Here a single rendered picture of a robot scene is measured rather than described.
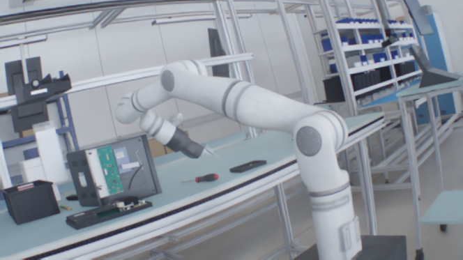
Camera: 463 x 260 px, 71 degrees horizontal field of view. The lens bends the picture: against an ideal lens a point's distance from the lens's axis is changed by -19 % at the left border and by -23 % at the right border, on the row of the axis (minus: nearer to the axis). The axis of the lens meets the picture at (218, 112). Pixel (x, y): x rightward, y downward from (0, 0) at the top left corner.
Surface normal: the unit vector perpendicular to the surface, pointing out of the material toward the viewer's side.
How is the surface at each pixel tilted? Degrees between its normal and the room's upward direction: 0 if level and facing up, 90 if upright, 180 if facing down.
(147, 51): 90
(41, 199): 90
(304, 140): 91
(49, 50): 90
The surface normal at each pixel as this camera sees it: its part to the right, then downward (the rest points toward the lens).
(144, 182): 0.28, -0.05
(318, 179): -0.66, 0.17
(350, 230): 0.61, -0.14
